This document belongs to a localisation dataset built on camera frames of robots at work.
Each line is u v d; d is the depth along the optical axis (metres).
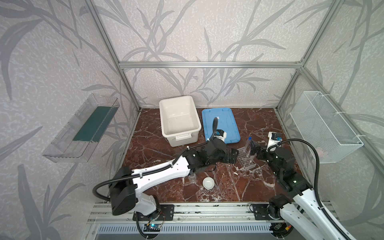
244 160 0.91
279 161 0.55
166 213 0.74
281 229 0.74
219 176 0.86
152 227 0.71
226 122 1.11
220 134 0.65
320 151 0.71
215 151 0.53
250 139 1.04
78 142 0.63
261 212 0.73
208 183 0.83
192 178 0.79
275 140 0.62
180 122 1.09
